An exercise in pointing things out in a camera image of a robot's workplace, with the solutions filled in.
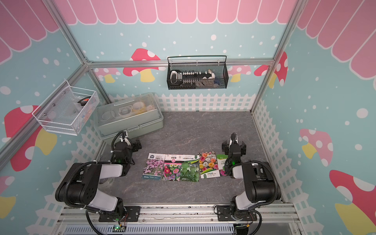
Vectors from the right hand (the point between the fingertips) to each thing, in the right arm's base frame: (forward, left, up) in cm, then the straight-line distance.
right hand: (234, 141), depth 93 cm
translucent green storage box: (+12, +61, +12) cm, 64 cm away
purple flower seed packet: (-15, +51, -7) cm, 54 cm away
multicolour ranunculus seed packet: (-12, +17, -8) cm, 23 cm away
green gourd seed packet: (-15, +29, -7) cm, 33 cm away
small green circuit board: (-45, +65, -9) cm, 79 cm away
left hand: (+1, +66, +1) cm, 66 cm away
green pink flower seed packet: (-8, +8, -8) cm, 14 cm away
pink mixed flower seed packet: (-14, +40, -7) cm, 43 cm away
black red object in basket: (+7, +84, +29) cm, 89 cm away
